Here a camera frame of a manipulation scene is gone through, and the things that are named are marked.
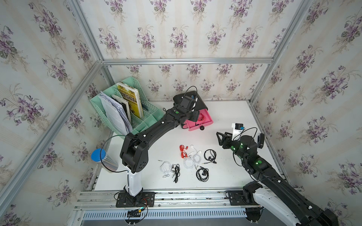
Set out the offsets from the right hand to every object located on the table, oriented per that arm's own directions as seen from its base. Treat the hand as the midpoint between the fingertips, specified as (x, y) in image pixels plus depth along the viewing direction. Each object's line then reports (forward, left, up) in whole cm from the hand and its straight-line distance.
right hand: (222, 133), depth 78 cm
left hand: (+14, +15, +1) cm, 20 cm away
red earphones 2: (-5, +22, -18) cm, 29 cm away
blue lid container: (-16, +62, -8) cm, 64 cm away
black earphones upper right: (-7, +5, -19) cm, 21 cm away
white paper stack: (+6, +60, +9) cm, 61 cm away
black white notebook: (+19, +61, +1) cm, 64 cm away
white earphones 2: (-14, +33, -19) cm, 40 cm away
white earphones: (-9, +16, -18) cm, 25 cm away
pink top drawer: (+10, +17, -6) cm, 20 cm away
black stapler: (+5, -30, -16) cm, 35 cm away
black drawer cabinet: (+25, +11, -3) cm, 28 cm away
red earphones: (+16, +10, -6) cm, 20 cm away
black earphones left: (-17, +25, -18) cm, 35 cm away
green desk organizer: (+29, +48, -17) cm, 58 cm away
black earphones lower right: (-17, +11, -19) cm, 27 cm away
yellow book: (+25, +57, +5) cm, 62 cm away
